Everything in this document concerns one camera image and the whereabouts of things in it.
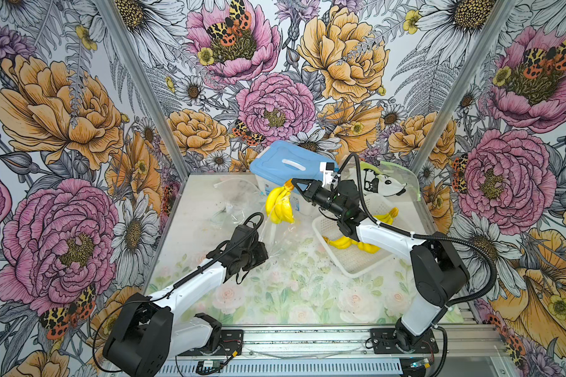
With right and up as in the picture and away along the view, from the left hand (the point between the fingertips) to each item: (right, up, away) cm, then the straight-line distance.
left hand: (267, 260), depth 86 cm
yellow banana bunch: (+47, +15, +9) cm, 50 cm away
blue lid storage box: (+2, +38, +17) cm, 41 cm away
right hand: (+9, +27, -7) cm, 29 cm away
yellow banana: (+29, +5, +7) cm, 31 cm away
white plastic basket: (+32, -1, +6) cm, 33 cm away
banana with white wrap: (+5, +20, -8) cm, 22 cm away
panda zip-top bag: (+49, +31, +20) cm, 61 cm away
